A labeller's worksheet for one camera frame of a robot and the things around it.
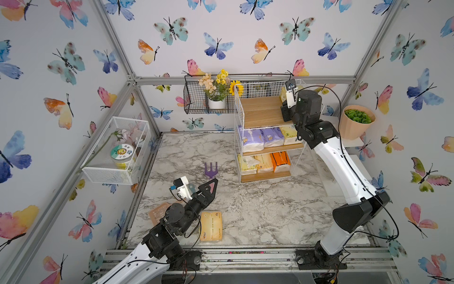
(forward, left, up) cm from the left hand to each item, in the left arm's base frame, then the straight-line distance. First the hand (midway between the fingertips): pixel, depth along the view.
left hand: (215, 184), depth 67 cm
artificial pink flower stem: (+21, +40, +6) cm, 45 cm away
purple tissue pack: (+19, -16, +3) cm, 25 cm away
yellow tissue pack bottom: (+24, -25, -21) cm, 40 cm away
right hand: (+28, -32, +19) cm, 46 cm away
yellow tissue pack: (-9, +3, -22) cm, 24 cm away
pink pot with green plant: (+25, -60, +8) cm, 65 cm away
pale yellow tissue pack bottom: (+23, -15, -20) cm, 34 cm away
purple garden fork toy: (+22, +6, -27) cm, 35 cm away
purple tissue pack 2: (+22, -25, +2) cm, 33 cm away
